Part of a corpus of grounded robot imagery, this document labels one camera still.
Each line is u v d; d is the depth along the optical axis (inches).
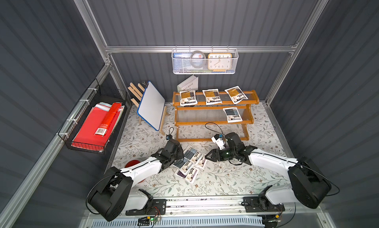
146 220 27.8
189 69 34.6
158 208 29.4
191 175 32.5
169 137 31.3
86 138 27.3
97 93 31.2
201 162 34.7
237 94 32.4
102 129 27.3
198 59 35.0
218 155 29.0
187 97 31.7
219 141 31.1
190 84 38.7
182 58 34.9
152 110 40.4
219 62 34.7
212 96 32.4
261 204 26.0
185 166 33.5
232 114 35.9
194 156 35.1
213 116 44.4
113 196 16.3
